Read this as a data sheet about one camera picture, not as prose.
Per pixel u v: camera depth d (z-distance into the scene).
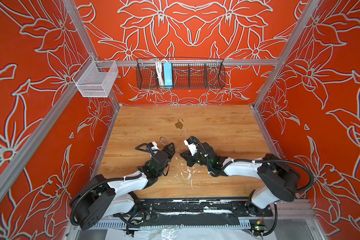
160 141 0.85
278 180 0.44
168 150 0.74
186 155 0.77
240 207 0.74
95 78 0.94
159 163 0.63
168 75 0.90
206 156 0.63
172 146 0.81
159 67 0.88
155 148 0.76
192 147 0.74
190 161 0.75
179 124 1.07
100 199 0.42
